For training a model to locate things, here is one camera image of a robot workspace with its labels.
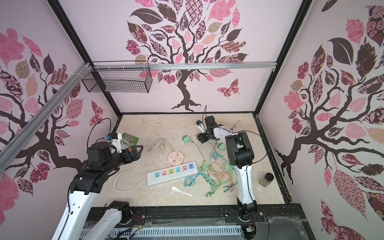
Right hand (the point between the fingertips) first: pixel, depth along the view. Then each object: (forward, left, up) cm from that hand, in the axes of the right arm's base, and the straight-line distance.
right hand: (203, 134), depth 106 cm
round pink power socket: (-20, +19, +1) cm, 27 cm away
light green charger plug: (-12, -12, +1) cm, 17 cm away
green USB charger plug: (-4, +12, +1) cm, 13 cm away
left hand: (-27, +34, +23) cm, 50 cm away
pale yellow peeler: (+13, +40, 0) cm, 42 cm away
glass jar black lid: (-36, -32, +9) cm, 49 cm away
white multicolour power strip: (-30, +20, +2) cm, 36 cm away
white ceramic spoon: (-38, +17, 0) cm, 42 cm away
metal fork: (+9, -26, -1) cm, 27 cm away
